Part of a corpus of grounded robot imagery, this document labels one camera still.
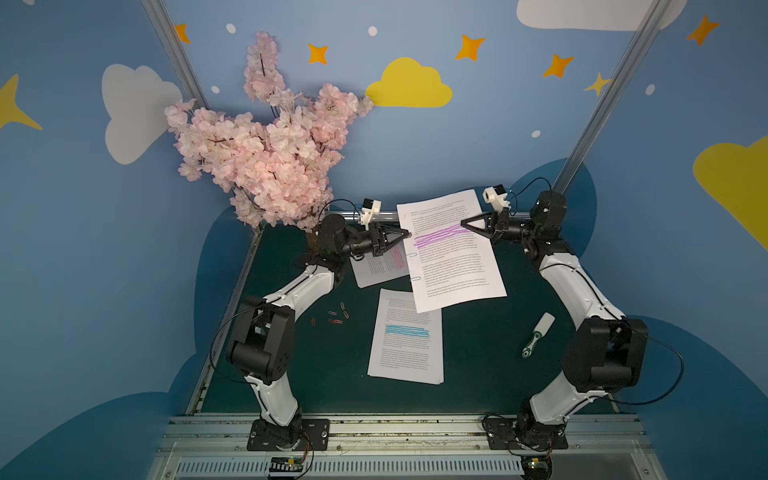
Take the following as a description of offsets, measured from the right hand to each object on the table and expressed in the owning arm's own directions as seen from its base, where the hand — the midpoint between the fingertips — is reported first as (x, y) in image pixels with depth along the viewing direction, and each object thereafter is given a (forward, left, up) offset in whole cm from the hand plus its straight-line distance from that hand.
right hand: (469, 223), depth 72 cm
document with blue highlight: (-17, +13, -37) cm, 43 cm away
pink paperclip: (-8, +38, -35) cm, 52 cm away
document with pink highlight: (+10, +27, -36) cm, 46 cm away
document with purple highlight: (-11, +5, -4) cm, 12 cm away
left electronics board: (-49, +42, -38) cm, 75 cm away
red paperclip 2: (-10, +37, -36) cm, 53 cm away
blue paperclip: (-13, +12, -7) cm, 19 cm away
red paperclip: (-11, +44, -36) cm, 58 cm away
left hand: (0, +14, -3) cm, 15 cm away
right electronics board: (-45, -20, -39) cm, 63 cm away
